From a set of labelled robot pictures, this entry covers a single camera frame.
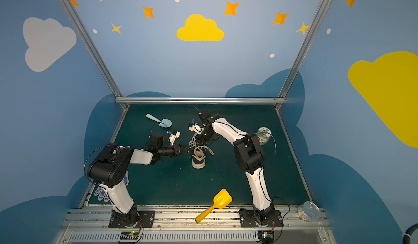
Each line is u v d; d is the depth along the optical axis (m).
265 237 0.73
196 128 0.86
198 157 0.88
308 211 0.73
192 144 0.96
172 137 0.89
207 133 0.82
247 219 0.74
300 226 0.73
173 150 0.85
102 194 0.81
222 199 0.80
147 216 0.75
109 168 0.49
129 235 0.73
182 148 0.90
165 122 1.11
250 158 0.56
